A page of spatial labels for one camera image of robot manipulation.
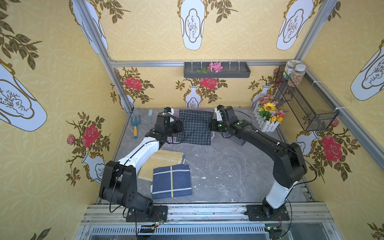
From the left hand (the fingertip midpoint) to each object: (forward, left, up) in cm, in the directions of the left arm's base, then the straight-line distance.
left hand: (176, 121), depth 88 cm
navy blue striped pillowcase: (-29, +3, -17) cm, 34 cm away
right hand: (+1, -23, -1) cm, 23 cm away
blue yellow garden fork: (+5, +30, -17) cm, 35 cm away
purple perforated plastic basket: (-14, 0, +2) cm, 14 cm away
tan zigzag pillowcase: (-15, +9, -17) cm, 24 cm away
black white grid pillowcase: (-3, -12, -1) cm, 12 cm away
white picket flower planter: (+8, -59, -4) cm, 60 cm away
